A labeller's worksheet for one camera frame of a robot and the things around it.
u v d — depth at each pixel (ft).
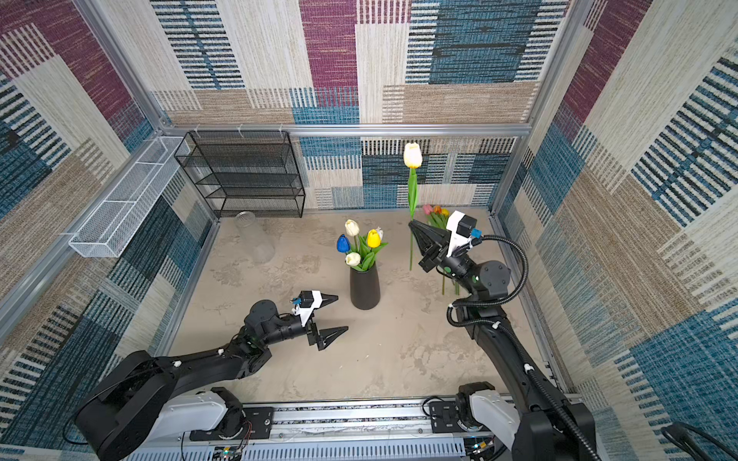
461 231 1.76
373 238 2.35
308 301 2.16
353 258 2.26
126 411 1.36
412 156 1.69
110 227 2.34
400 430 2.40
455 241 1.83
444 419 2.39
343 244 2.34
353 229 2.44
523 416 1.45
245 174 3.66
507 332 1.68
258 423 2.40
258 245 3.35
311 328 2.25
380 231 2.48
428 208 3.70
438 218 3.65
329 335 2.28
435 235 1.96
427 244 1.99
